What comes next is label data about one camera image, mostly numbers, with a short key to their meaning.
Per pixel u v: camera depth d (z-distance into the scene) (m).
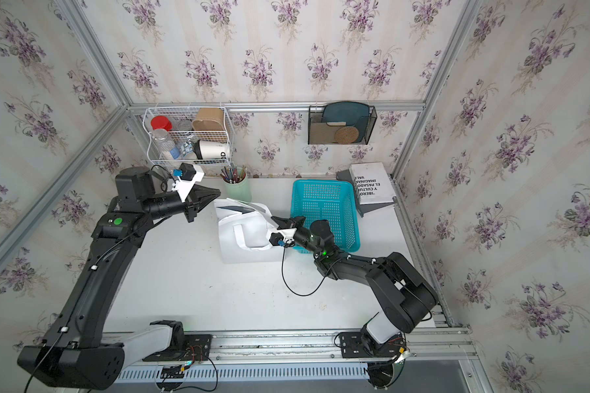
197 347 0.72
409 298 0.44
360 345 0.66
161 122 0.91
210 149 0.92
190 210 0.57
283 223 0.76
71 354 0.36
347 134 0.97
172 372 0.71
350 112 0.92
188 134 0.93
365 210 1.04
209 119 0.88
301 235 0.72
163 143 0.88
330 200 1.11
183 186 0.55
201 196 0.60
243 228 0.76
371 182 1.08
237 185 0.98
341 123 0.93
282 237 0.67
